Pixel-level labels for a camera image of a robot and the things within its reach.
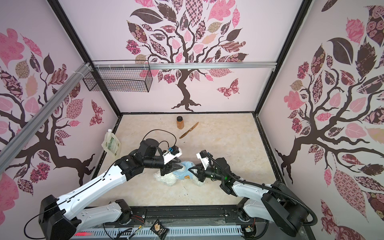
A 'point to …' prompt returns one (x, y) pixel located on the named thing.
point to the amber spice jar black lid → (180, 122)
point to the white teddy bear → (168, 178)
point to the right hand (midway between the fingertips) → (189, 167)
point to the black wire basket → (122, 79)
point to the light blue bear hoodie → (184, 173)
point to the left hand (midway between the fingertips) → (179, 165)
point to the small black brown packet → (159, 230)
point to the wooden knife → (190, 129)
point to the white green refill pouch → (111, 144)
